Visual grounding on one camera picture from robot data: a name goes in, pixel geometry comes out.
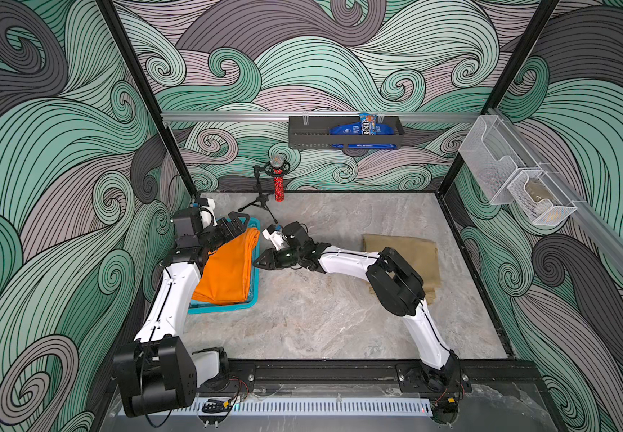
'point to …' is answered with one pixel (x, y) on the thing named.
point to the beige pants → (420, 254)
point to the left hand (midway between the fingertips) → (239, 219)
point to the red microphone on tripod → (277, 167)
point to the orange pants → (226, 276)
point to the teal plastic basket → (203, 307)
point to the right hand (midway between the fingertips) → (257, 262)
